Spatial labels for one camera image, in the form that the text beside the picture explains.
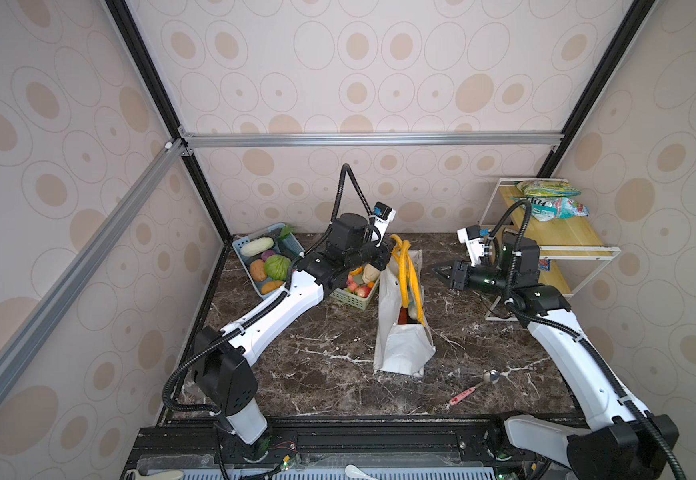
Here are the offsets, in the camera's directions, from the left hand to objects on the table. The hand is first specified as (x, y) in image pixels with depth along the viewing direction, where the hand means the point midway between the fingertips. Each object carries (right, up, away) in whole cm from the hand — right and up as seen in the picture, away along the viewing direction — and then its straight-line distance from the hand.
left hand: (402, 235), depth 72 cm
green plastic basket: (-13, -18, +24) cm, 33 cm away
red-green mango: (-9, -16, +25) cm, 31 cm away
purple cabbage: (-43, -3, +36) cm, 57 cm away
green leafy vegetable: (-37, +6, +40) cm, 55 cm away
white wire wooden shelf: (+41, -4, 0) cm, 41 cm away
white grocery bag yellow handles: (+1, -27, +6) cm, 28 cm away
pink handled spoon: (+26, -38, +11) cm, 48 cm away
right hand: (+8, -8, 0) cm, 11 cm away
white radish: (-47, 0, +37) cm, 59 cm away
